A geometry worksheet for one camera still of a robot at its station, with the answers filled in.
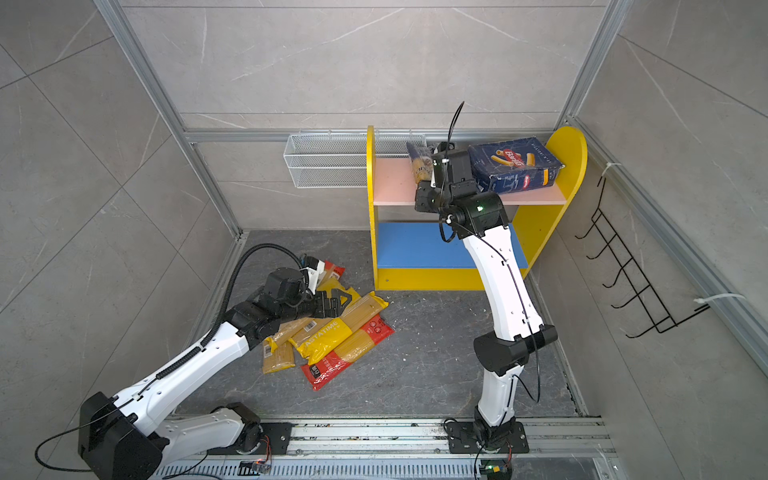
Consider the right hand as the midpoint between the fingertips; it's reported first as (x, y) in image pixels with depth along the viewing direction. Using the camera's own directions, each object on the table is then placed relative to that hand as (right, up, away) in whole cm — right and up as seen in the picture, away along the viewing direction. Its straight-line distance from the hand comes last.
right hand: (426, 188), depth 71 cm
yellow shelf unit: (-2, -17, +21) cm, 27 cm away
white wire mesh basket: (-31, +16, +29) cm, 45 cm away
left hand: (-22, -26, +6) cm, 35 cm away
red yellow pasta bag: (-15, -41, +19) cm, 47 cm away
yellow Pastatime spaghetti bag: (-29, -42, +14) cm, 53 cm away
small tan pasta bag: (-42, -46, +14) cm, 64 cm away
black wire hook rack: (+45, -29, -13) cm, 56 cm away
